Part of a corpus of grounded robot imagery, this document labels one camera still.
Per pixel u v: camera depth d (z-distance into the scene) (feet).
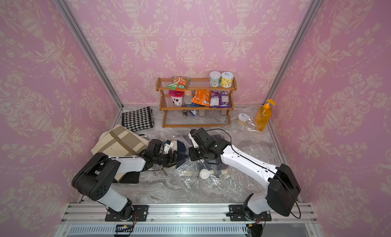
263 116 3.30
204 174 2.71
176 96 3.10
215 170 2.72
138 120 3.50
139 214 2.43
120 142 3.02
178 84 2.87
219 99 3.28
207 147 1.97
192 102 3.34
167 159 2.64
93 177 1.51
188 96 3.21
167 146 2.83
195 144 2.09
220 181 2.72
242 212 2.16
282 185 1.32
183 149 3.02
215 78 2.89
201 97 3.29
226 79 2.89
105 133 3.18
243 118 3.47
